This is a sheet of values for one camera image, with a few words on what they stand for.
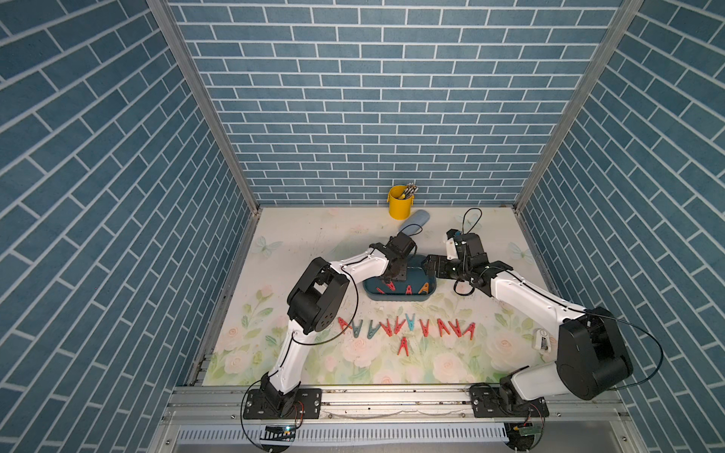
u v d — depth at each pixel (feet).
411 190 3.43
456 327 2.85
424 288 3.14
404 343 2.76
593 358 1.42
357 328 2.84
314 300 1.79
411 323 2.90
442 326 2.90
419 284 3.14
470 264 2.23
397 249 2.58
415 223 3.74
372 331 2.84
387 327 2.84
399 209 3.74
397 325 2.90
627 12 2.32
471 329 2.84
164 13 2.28
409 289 3.09
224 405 2.47
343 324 2.90
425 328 2.85
